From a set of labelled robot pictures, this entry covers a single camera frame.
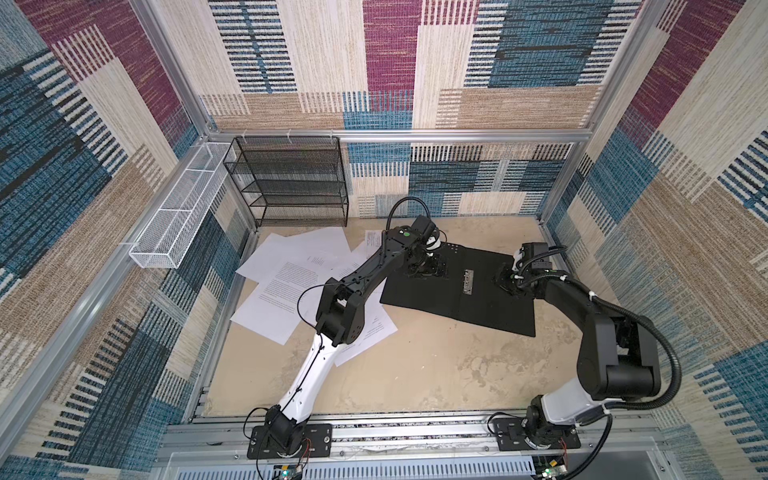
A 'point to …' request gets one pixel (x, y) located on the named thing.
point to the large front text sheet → (284, 305)
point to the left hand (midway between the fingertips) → (441, 272)
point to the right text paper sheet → (376, 326)
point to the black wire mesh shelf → (291, 181)
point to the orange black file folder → (490, 305)
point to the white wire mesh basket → (180, 208)
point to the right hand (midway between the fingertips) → (494, 282)
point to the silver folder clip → (468, 281)
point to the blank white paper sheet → (276, 248)
